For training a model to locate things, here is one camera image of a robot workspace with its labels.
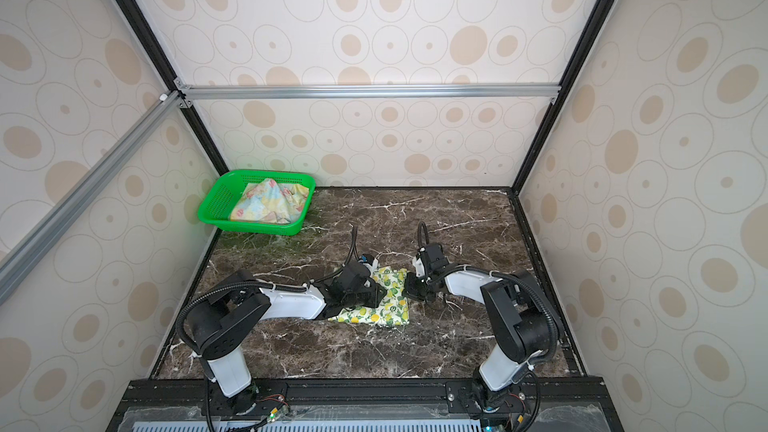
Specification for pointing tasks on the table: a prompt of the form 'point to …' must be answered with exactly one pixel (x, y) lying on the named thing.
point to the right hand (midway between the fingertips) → (405, 291)
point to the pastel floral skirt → (269, 200)
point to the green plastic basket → (220, 200)
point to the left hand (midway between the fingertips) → (394, 290)
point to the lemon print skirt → (392, 311)
